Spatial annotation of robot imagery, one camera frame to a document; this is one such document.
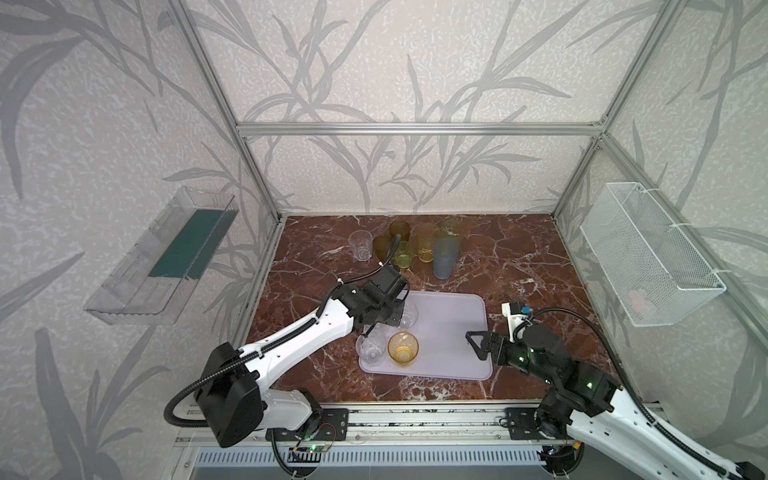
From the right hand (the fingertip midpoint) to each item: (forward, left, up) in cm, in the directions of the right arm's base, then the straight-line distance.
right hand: (476, 327), depth 75 cm
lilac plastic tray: (+2, +8, -18) cm, 20 cm away
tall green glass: (+49, -1, -17) cm, 52 cm away
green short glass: (+33, +19, -13) cm, 40 cm away
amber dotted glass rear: (+42, +19, -9) cm, 47 cm away
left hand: (+7, +20, -1) cm, 21 cm away
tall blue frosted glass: (+30, +5, -7) cm, 31 cm away
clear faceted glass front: (-1, +28, -13) cm, 31 cm away
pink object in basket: (+5, -41, +5) cm, 41 cm away
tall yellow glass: (+35, +11, -7) cm, 38 cm away
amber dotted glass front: (+36, +27, -12) cm, 47 cm away
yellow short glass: (-1, +19, -12) cm, 23 cm away
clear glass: (+38, +34, -12) cm, 52 cm away
